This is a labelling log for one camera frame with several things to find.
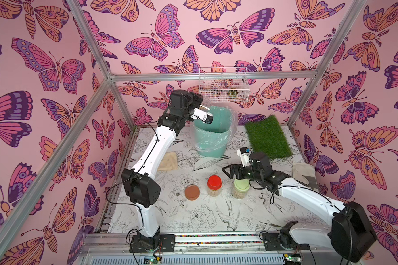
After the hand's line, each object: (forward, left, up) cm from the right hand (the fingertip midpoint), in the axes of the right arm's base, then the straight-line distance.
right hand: (229, 167), depth 82 cm
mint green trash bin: (+14, +9, +5) cm, 17 cm away
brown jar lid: (-7, +19, -14) cm, 25 cm away
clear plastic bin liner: (+23, -4, +8) cm, 24 cm away
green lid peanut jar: (-9, -5, -2) cm, 11 cm away
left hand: (+24, +16, +25) cm, 38 cm away
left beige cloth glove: (+13, +35, -15) cm, 40 cm away
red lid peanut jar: (-8, +7, -3) cm, 11 cm away
